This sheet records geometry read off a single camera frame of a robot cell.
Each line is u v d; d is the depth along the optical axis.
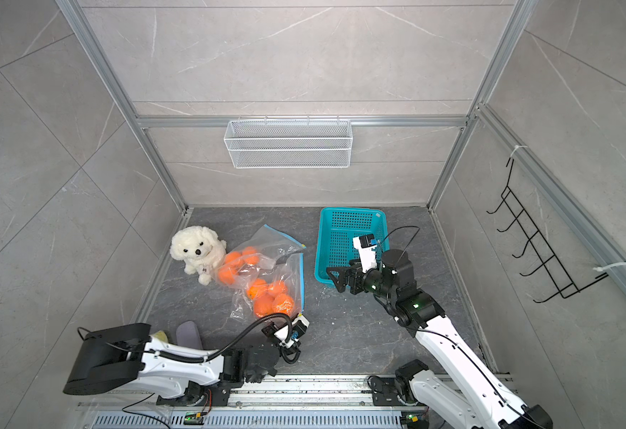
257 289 0.86
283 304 0.80
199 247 0.85
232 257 0.94
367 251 0.63
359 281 0.63
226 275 0.90
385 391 0.73
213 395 0.73
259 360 0.56
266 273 0.93
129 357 0.47
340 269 0.62
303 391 0.75
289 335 0.62
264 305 0.82
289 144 1.01
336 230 1.11
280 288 0.84
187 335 0.83
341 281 0.63
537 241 0.67
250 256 0.97
